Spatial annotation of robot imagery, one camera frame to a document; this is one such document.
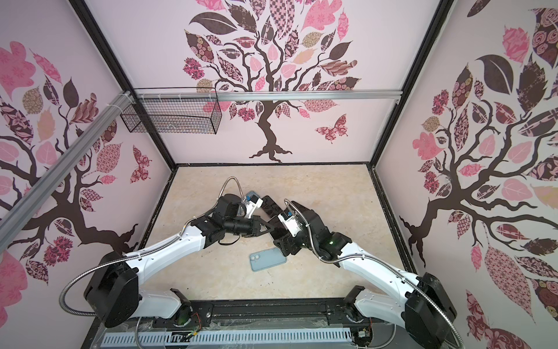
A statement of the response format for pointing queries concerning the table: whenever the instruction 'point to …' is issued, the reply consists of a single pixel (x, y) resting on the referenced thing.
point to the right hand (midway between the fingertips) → (281, 234)
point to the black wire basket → (173, 110)
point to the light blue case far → (250, 195)
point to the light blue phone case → (267, 258)
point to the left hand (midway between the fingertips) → (273, 232)
